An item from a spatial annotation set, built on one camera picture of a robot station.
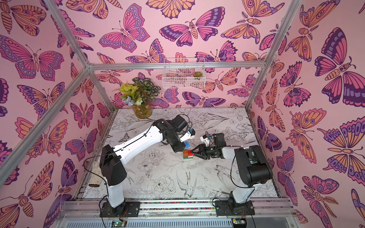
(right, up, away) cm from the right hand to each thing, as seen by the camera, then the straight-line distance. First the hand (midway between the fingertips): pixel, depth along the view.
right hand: (194, 152), depth 89 cm
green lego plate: (-4, -4, +2) cm, 6 cm away
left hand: (-7, +5, -7) cm, 11 cm away
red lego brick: (-3, -1, -1) cm, 3 cm away
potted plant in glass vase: (-39, +39, +16) cm, 58 cm away
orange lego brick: (-6, 0, -1) cm, 6 cm away
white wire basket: (-7, +52, +17) cm, 55 cm away
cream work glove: (-58, -15, -6) cm, 61 cm away
